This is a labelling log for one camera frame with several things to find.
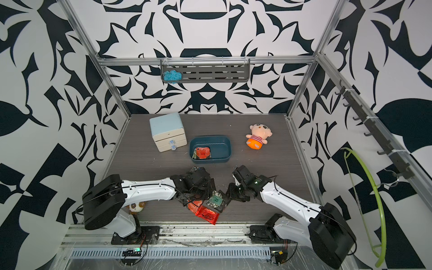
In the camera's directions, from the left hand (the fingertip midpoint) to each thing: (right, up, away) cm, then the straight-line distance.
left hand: (211, 191), depth 83 cm
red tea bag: (0, -10, -4) cm, 11 cm away
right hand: (+7, 0, -2) cm, 7 cm away
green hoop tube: (+52, -8, -33) cm, 62 cm away
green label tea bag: (-11, +16, +16) cm, 25 cm away
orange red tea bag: (-9, -6, -2) cm, 11 cm away
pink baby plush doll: (+28, +28, +18) cm, 44 cm away
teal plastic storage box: (+5, +21, +21) cm, 30 cm away
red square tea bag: (-6, +17, +14) cm, 23 cm away
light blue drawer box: (-24, +29, +10) cm, 39 cm away
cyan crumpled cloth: (-21, +59, +8) cm, 63 cm away
